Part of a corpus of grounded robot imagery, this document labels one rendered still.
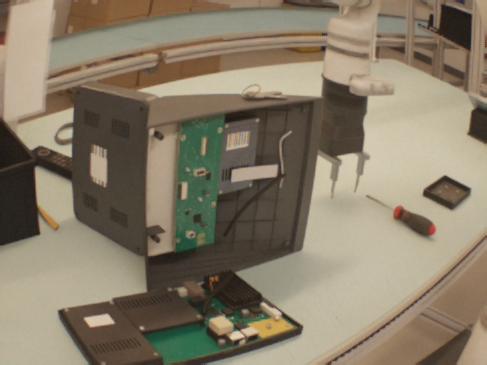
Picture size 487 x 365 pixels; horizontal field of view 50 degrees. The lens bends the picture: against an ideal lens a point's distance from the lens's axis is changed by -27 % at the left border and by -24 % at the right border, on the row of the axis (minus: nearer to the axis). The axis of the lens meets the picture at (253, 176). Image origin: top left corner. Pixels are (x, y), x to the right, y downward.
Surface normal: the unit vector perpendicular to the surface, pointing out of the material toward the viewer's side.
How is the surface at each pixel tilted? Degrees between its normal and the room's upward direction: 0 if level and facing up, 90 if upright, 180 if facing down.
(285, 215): 90
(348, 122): 99
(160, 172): 90
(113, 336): 0
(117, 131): 90
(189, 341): 0
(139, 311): 0
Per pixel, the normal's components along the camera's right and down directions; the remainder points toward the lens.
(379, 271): 0.10, -0.91
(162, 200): 0.63, 0.37
